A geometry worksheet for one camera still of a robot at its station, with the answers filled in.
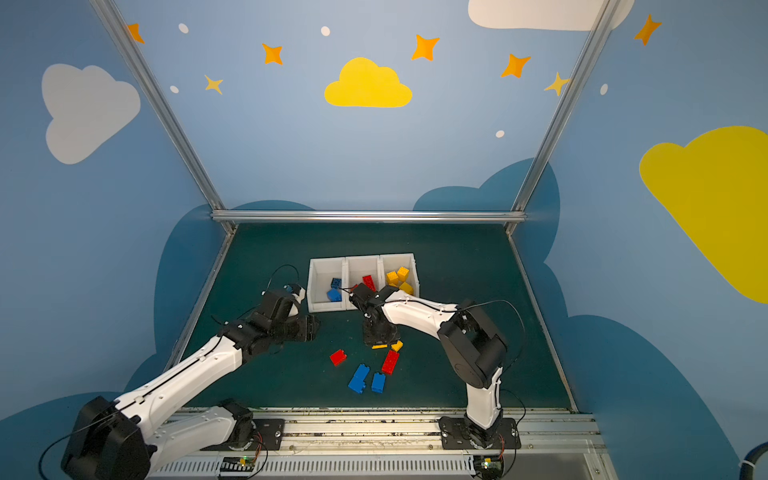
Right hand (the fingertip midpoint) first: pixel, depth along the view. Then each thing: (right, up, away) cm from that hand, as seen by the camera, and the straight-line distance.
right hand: (378, 339), depth 88 cm
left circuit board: (-35, -27, -15) cm, 46 cm away
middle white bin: (-9, +20, +15) cm, 27 cm away
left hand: (-19, +7, -4) cm, 21 cm away
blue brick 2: (0, -10, -8) cm, 13 cm away
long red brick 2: (+4, -6, -2) cm, 7 cm away
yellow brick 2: (+8, +19, +15) cm, 26 cm away
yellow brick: (+5, +17, +13) cm, 22 cm away
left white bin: (-21, +16, +15) cm, 31 cm away
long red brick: (-4, +16, +15) cm, 22 cm away
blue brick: (-15, +12, +12) cm, 23 cm away
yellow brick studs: (0, -2, -1) cm, 2 cm away
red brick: (-12, -5, -1) cm, 13 cm away
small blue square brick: (-15, +16, +13) cm, 25 cm away
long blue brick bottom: (-6, -10, -6) cm, 13 cm away
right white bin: (+5, +23, +17) cm, 29 cm away
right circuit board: (+28, -28, -15) cm, 42 cm away
